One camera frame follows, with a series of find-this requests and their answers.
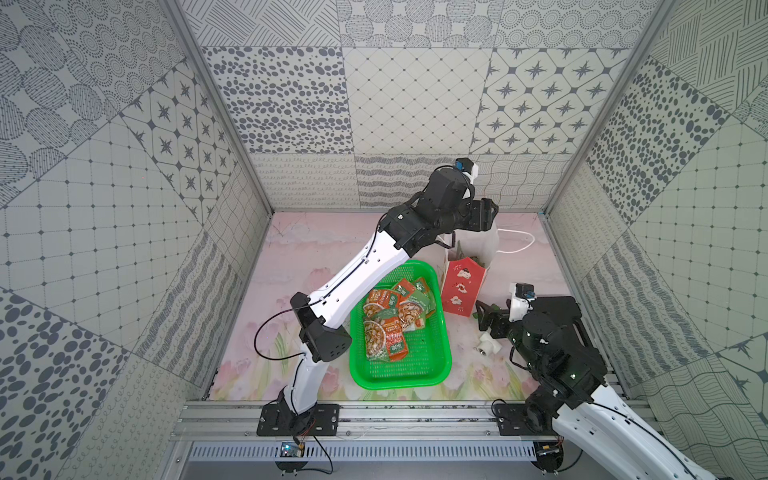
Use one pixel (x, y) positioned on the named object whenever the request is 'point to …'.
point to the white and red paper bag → (469, 256)
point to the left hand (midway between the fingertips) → (489, 199)
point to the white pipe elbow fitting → (488, 345)
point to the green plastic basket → (428, 355)
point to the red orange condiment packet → (387, 315)
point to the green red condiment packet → (416, 302)
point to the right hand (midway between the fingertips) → (492, 305)
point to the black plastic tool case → (582, 362)
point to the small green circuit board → (291, 449)
